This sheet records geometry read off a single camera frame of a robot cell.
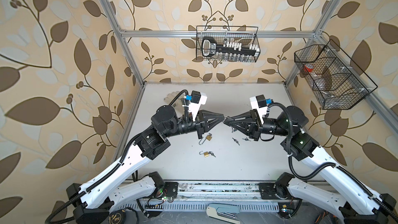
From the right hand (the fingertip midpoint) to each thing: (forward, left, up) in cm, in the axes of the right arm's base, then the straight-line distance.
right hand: (231, 123), depth 53 cm
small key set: (+12, -16, -39) cm, 44 cm away
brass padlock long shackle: (+14, +7, -39) cm, 42 cm away
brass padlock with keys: (+4, +8, -40) cm, 41 cm away
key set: (+11, -10, -40) cm, 43 cm away
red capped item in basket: (+41, -52, -10) cm, 67 cm away
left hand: (0, +3, +3) cm, 4 cm away
